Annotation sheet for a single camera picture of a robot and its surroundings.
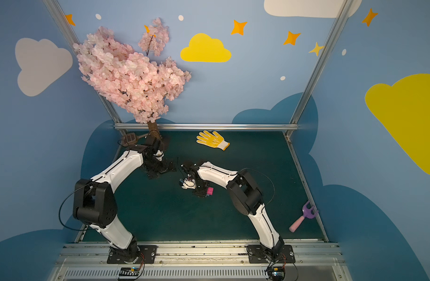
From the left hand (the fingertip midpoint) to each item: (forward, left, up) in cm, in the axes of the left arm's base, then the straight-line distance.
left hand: (168, 170), depth 89 cm
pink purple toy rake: (-17, -71, -10) cm, 74 cm away
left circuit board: (-43, +11, -13) cm, 46 cm away
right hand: (-5, -19, -10) cm, 22 cm away
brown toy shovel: (+29, +34, -9) cm, 45 cm away
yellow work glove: (+33, -23, -12) cm, 41 cm away
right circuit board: (-42, -52, -13) cm, 68 cm away
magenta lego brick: (-9, -22, -3) cm, 24 cm away
